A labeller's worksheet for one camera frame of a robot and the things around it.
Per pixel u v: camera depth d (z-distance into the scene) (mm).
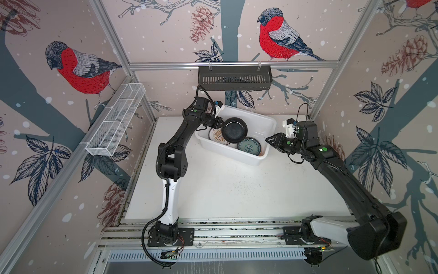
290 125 694
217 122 840
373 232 372
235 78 1039
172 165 581
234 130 949
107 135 723
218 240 730
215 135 1102
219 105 869
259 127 1031
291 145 642
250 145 1039
